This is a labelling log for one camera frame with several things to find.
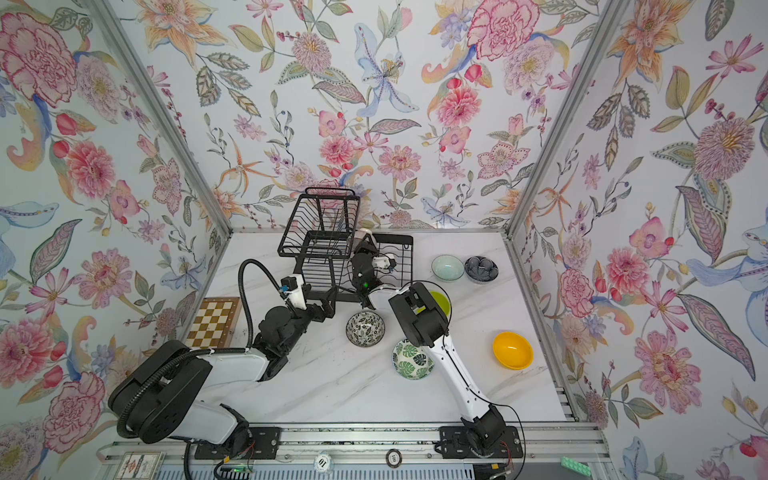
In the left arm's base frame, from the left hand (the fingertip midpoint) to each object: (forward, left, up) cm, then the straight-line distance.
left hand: (329, 289), depth 85 cm
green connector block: (-41, -60, -15) cm, 74 cm away
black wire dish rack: (+31, +8, -9) cm, 33 cm away
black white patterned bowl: (-5, -10, -15) cm, 18 cm away
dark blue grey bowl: (+17, -50, -14) cm, 55 cm away
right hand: (+25, -8, -2) cm, 27 cm away
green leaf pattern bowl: (-15, -23, -15) cm, 32 cm away
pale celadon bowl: (+17, -38, -12) cm, 43 cm away
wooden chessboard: (-3, +37, -14) cm, 40 cm away
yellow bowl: (-13, -53, -14) cm, 56 cm away
